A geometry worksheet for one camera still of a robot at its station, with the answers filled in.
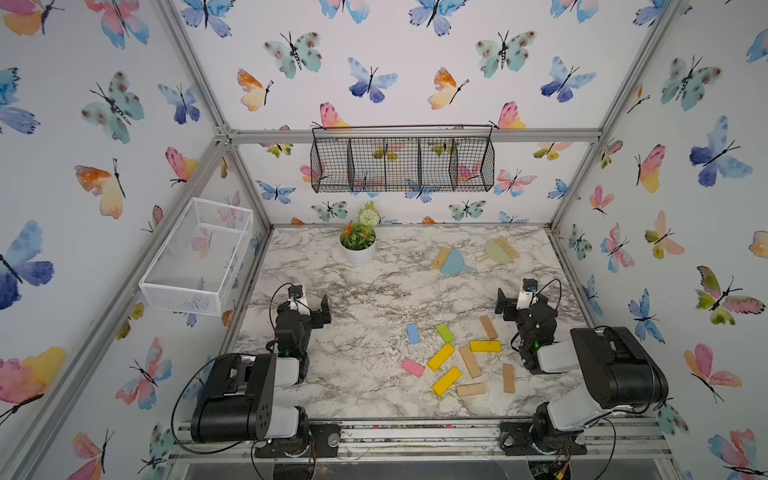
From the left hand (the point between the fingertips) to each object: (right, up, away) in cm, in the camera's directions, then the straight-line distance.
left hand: (313, 294), depth 90 cm
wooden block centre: (+46, -19, -4) cm, 50 cm away
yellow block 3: (+52, -15, -2) cm, 54 cm away
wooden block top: (+54, -11, +3) cm, 55 cm away
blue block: (+30, -12, +1) cm, 32 cm away
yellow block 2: (+39, -23, -8) cm, 46 cm away
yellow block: (+38, -18, -3) cm, 42 cm away
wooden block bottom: (+45, -25, -9) cm, 52 cm away
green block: (+40, -12, +2) cm, 42 cm away
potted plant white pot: (+13, +15, +5) cm, 21 cm away
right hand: (+63, +2, +1) cm, 63 cm away
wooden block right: (+57, -23, -6) cm, 61 cm away
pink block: (+30, -21, -4) cm, 36 cm away
